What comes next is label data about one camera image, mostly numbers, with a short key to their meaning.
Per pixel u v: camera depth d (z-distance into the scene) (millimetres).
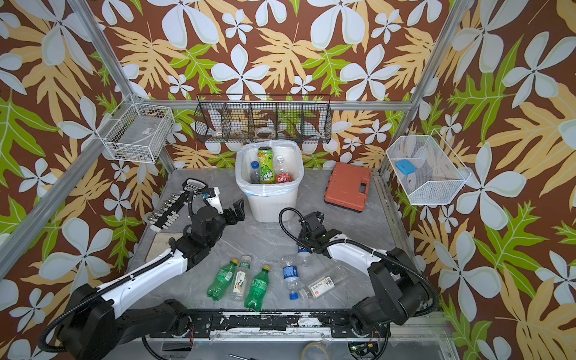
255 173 975
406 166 862
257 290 771
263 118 965
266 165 891
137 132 865
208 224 606
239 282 782
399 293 431
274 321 752
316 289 783
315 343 732
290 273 802
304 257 868
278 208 882
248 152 905
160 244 931
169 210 1031
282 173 908
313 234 691
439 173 783
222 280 840
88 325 398
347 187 1091
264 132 985
